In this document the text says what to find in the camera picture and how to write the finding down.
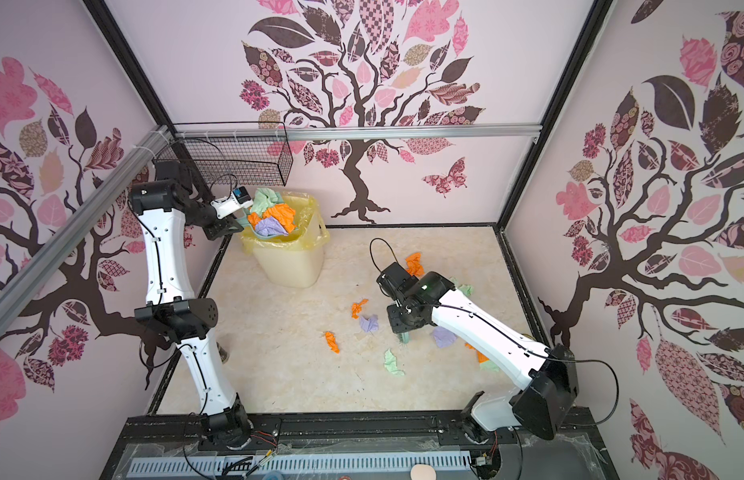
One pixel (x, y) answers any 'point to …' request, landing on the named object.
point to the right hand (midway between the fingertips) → (402, 317)
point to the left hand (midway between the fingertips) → (230, 224)
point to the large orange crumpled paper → (414, 265)
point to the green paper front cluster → (390, 362)
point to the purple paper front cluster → (444, 338)
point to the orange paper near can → (480, 356)
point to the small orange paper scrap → (356, 308)
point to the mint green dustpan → (261, 202)
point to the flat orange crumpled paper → (282, 213)
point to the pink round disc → (423, 472)
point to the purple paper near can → (369, 325)
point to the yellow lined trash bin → (295, 260)
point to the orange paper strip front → (332, 342)
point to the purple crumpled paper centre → (270, 226)
